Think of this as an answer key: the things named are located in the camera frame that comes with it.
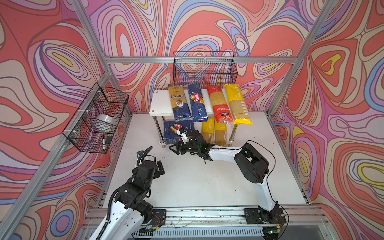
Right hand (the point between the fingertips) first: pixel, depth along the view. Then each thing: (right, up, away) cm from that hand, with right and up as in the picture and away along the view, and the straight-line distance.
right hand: (175, 149), depth 89 cm
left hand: (-9, -5, -12) cm, 16 cm away
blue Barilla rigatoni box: (-2, +7, 0) cm, 8 cm away
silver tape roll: (-33, +17, -16) cm, 40 cm away
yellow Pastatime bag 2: (+29, +9, +7) cm, 31 cm away
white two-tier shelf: (-6, +24, -12) cm, 28 cm away
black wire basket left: (-36, +16, -20) cm, 44 cm away
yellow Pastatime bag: (+21, +11, +9) cm, 25 cm away
